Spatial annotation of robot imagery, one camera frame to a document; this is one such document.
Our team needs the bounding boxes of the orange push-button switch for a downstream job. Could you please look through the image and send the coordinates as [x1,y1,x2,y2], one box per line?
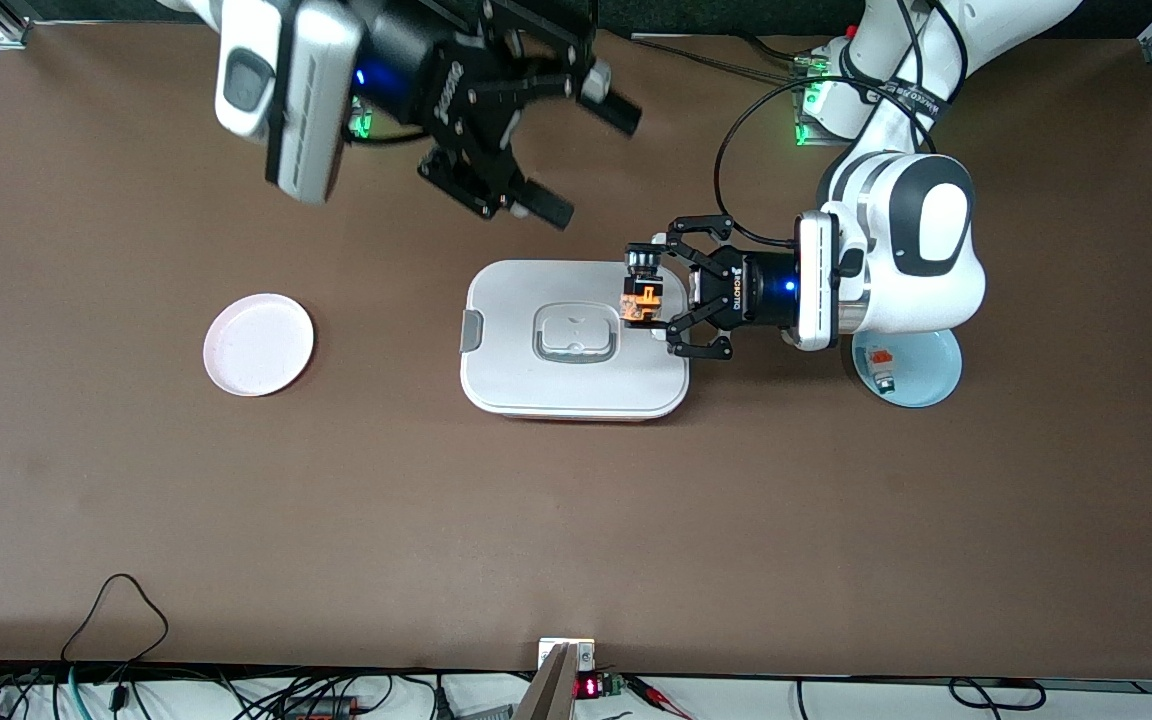
[619,248,665,329]

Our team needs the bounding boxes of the white lidded pink box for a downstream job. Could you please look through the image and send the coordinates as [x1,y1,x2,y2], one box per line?
[460,260,691,421]

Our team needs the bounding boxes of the light blue plate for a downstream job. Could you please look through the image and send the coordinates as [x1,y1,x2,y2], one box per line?
[852,328,963,409]

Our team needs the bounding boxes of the pink plate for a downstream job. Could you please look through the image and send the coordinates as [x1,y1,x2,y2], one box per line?
[203,293,316,398]

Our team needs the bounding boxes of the red clip leads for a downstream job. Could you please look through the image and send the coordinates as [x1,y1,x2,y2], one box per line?
[626,676,694,719]

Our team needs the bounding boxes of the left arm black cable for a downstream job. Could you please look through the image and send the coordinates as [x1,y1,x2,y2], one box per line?
[716,0,967,249]

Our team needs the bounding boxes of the black base connector cables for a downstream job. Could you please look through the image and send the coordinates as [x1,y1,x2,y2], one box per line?
[626,28,822,93]

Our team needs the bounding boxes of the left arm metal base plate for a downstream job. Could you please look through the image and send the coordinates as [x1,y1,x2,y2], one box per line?
[794,95,852,148]

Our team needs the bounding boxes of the white mount bracket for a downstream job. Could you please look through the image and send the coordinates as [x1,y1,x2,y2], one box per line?
[539,637,597,673]

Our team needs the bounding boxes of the aluminium camera mount beam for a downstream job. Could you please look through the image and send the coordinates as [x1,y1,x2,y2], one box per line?
[511,643,582,720]

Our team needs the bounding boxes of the black coiled cable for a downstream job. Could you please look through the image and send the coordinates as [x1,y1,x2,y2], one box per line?
[948,678,1047,713]

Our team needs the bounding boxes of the black looped cable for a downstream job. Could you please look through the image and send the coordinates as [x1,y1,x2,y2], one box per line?
[61,573,169,711]

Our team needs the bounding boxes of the black cable tangle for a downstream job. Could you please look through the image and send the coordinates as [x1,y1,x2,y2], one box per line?
[0,660,457,720]

